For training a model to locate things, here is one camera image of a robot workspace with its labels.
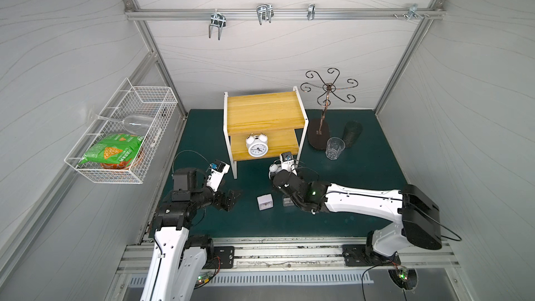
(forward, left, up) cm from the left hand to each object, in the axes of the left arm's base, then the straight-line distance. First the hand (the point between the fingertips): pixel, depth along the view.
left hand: (231, 187), depth 73 cm
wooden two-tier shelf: (+17, -11, +15) cm, 26 cm away
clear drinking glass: (+29, -45, -14) cm, 55 cm away
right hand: (+8, -17, -3) cm, 19 cm away
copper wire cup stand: (+39, -38, -14) cm, 56 cm away
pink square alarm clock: (0, -11, -13) cm, 17 cm away
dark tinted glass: (+32, -51, -4) cm, 61 cm away
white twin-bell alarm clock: (+15, -8, +5) cm, 18 cm away
